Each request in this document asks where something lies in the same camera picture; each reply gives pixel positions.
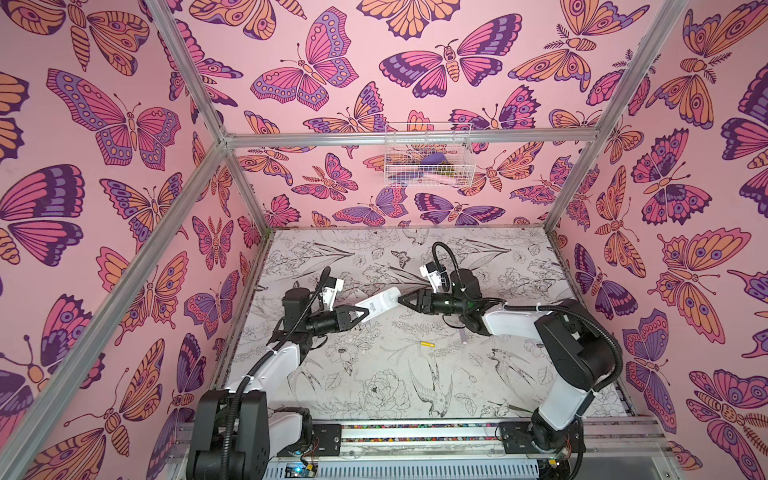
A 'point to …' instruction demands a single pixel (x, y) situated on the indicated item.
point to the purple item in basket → (435, 158)
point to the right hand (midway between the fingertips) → (402, 299)
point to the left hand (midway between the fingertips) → (367, 312)
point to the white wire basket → (407, 144)
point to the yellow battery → (427, 344)
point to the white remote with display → (379, 303)
